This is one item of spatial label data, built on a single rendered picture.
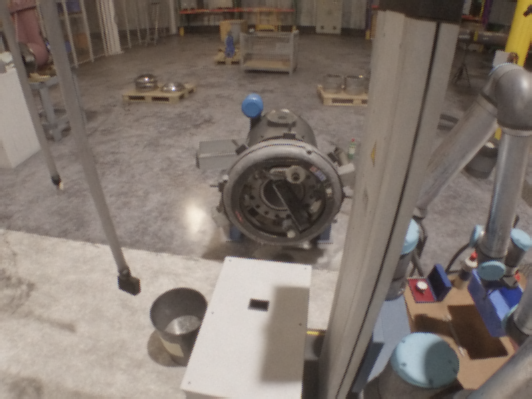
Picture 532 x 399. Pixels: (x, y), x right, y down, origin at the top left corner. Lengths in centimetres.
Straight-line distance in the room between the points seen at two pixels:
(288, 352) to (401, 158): 71
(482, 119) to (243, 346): 100
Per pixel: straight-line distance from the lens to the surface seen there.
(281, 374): 102
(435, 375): 80
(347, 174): 200
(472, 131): 112
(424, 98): 52
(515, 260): 141
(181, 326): 202
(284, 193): 197
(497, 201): 111
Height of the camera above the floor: 176
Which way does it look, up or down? 34 degrees down
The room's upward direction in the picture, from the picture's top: straight up
